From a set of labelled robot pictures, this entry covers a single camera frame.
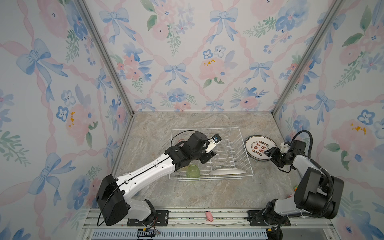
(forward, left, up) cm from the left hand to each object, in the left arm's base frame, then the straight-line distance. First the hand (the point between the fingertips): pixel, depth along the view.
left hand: (212, 147), depth 74 cm
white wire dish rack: (+3, -14, -22) cm, 26 cm away
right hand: (+6, -36, -17) cm, 40 cm away
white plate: (+13, -31, -20) cm, 39 cm away
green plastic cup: (-5, +10, -20) cm, 23 cm away
